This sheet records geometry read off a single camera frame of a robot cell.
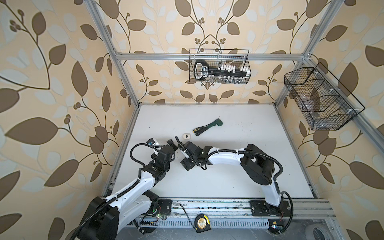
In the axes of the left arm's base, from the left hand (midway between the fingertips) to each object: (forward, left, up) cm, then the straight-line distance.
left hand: (168, 143), depth 85 cm
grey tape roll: (-38, -74, -11) cm, 84 cm away
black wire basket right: (+11, -80, +24) cm, 84 cm away
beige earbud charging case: (+11, -9, -10) cm, 18 cm away
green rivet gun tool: (+17, -18, -11) cm, 27 cm away
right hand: (-5, -10, -11) cm, 16 cm away
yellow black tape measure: (-37, -20, -9) cm, 43 cm away
